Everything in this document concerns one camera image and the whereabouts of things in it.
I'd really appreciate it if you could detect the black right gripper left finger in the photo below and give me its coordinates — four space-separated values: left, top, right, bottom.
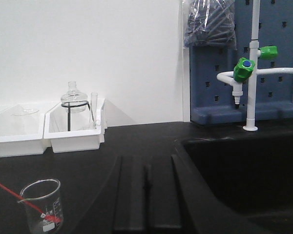
70 156 147 234

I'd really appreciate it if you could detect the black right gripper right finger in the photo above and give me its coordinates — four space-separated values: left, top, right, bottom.
146 155 250 234

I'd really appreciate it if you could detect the red stirring rod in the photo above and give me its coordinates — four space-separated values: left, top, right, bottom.
0 177 63 224

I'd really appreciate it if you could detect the tall clear glass beaker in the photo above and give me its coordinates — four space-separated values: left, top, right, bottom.
11 108 42 137

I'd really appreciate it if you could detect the dark-top bench with blue cabinets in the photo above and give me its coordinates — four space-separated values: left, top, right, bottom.
0 120 293 234

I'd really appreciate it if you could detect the white plastic bin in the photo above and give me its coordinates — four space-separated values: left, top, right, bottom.
43 97 107 154
0 103 49 158

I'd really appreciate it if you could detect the black sink basin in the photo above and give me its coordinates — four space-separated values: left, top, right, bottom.
179 137 293 234

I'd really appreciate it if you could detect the clear glass test tube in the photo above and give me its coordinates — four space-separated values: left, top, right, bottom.
89 92 100 129

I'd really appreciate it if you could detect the round clear glass flask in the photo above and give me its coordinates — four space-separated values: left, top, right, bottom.
61 80 89 113

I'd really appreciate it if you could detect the white vertical trim strip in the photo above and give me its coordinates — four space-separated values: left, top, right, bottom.
179 0 191 122

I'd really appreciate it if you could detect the blue-grey pegboard drying rack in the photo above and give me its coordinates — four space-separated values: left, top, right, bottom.
188 0 293 126

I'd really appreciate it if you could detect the white faucet with green knobs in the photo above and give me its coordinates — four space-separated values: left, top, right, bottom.
216 0 293 132

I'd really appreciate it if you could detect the clear bag of dark pegs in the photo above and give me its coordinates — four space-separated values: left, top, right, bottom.
183 0 237 51

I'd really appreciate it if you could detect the black wire tripod stand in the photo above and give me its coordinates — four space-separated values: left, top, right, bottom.
61 99 92 132

